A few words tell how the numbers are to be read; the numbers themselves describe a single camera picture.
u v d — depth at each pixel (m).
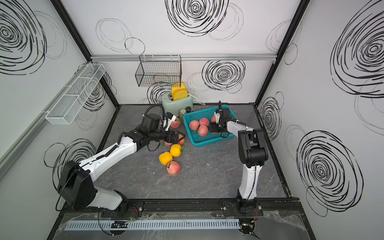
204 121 1.02
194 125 1.01
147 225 0.77
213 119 1.05
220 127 0.77
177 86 0.89
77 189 0.41
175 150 0.89
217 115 0.94
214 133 1.02
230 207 0.74
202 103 1.09
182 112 1.02
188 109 1.05
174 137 0.70
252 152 0.54
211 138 0.89
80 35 0.84
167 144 0.92
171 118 0.73
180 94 0.99
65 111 0.72
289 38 0.83
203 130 0.97
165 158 0.85
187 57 0.87
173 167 0.82
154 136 0.67
